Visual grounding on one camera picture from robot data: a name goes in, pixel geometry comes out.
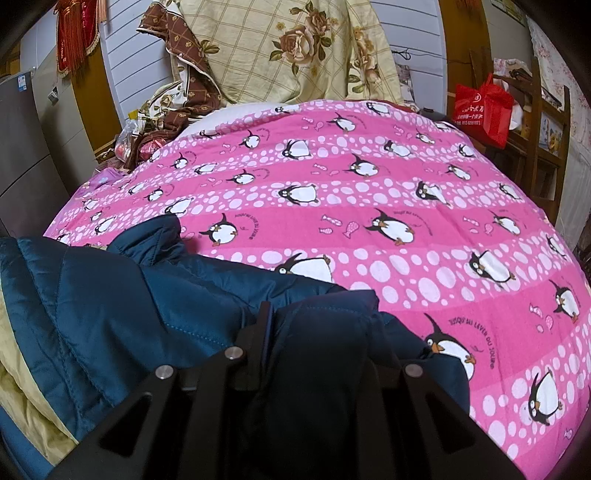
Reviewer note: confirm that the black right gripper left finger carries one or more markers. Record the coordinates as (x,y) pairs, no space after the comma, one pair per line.
(174,415)

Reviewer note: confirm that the brown patterned blanket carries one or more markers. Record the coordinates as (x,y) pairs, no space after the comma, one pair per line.
(191,95)

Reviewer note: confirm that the cream floral quilt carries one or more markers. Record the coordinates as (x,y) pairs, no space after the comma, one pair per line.
(294,51)

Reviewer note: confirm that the red shopping bag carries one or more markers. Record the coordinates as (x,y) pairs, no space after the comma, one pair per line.
(484,113)

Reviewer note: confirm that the red tasselled hanging decoration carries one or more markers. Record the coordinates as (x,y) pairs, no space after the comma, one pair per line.
(77,32)

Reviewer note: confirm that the grey refrigerator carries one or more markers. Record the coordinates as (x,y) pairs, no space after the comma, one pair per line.
(31,189)

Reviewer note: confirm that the teal quilted down jacket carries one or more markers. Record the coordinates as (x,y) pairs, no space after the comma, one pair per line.
(81,327)

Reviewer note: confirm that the pink penguin bed cover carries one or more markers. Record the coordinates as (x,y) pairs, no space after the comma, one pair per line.
(370,196)

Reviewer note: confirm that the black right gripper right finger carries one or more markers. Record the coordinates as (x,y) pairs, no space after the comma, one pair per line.
(412,429)

